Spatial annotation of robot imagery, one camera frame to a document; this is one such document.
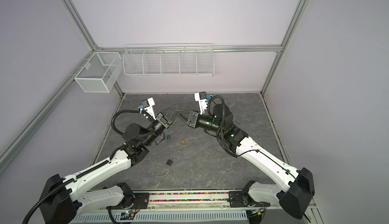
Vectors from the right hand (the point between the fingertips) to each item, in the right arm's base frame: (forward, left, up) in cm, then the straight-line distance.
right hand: (177, 115), depth 61 cm
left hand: (+2, -2, +2) cm, 3 cm away
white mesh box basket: (+44, +57, -11) cm, 73 cm away
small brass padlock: (+7, +2, -37) cm, 37 cm away
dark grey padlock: (-5, +9, -37) cm, 39 cm away
